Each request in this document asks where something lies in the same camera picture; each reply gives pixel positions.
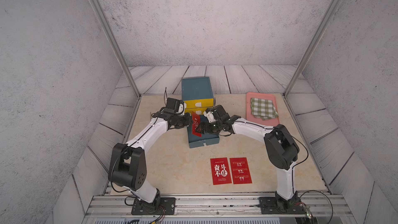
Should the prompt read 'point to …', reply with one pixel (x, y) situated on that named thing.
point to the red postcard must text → (196, 118)
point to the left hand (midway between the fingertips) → (195, 121)
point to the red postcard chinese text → (220, 171)
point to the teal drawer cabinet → (197, 95)
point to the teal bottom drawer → (206, 140)
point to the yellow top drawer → (202, 103)
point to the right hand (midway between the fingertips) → (200, 131)
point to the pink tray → (268, 95)
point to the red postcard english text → (240, 170)
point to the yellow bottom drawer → (199, 111)
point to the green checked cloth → (263, 109)
